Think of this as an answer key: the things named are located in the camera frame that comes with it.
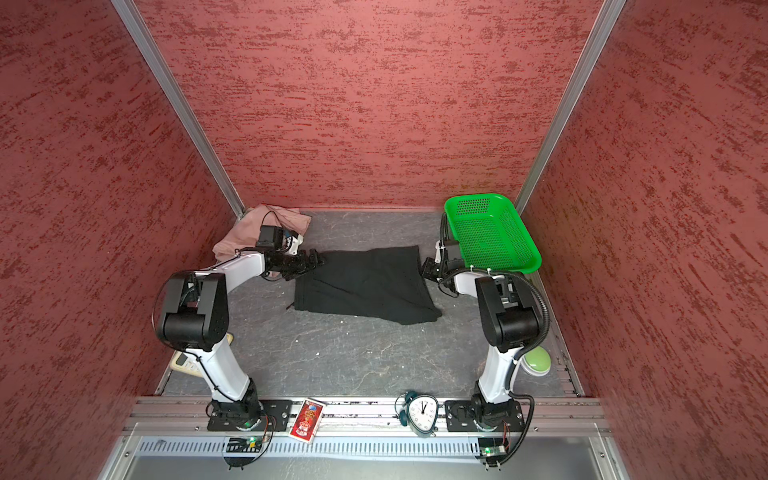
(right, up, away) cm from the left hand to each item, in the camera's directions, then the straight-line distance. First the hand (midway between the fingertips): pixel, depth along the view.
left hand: (316, 270), depth 97 cm
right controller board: (+50, -41, -26) cm, 70 cm away
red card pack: (+4, -35, -24) cm, 43 cm away
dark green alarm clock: (+32, -32, -25) cm, 52 cm away
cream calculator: (-33, -24, -16) cm, 43 cm away
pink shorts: (-31, +12, +15) cm, 37 cm away
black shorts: (+23, -5, +3) cm, 24 cm away
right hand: (+35, -1, +4) cm, 35 cm away
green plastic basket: (+64, +12, +17) cm, 67 cm away
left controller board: (-12, -41, -24) cm, 49 cm away
